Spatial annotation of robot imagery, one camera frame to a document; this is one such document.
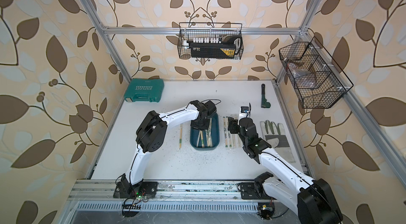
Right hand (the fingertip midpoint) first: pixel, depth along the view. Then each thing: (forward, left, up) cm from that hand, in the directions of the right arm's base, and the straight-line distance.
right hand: (234, 118), depth 84 cm
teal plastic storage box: (-3, +23, -12) cm, 26 cm away
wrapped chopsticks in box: (-4, +14, -12) cm, 19 cm away
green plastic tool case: (+30, +58, -8) cm, 66 cm away
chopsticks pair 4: (-2, +32, -14) cm, 35 cm away
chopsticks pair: (-6, +4, -14) cm, 15 cm away
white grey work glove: (-5, -25, -14) cm, 29 cm away
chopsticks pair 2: (-7, 0, -14) cm, 16 cm away
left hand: (0, +17, -11) cm, 20 cm away
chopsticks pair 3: (-16, +1, +4) cm, 16 cm away
